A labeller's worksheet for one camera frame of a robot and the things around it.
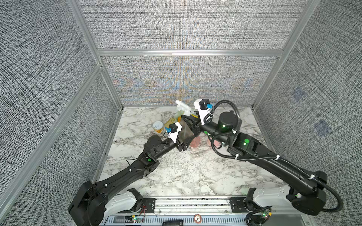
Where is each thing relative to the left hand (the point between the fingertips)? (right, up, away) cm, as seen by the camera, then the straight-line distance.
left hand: (193, 130), depth 67 cm
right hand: (-5, +8, -10) cm, 14 cm away
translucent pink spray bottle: (+1, -5, -2) cm, 6 cm away
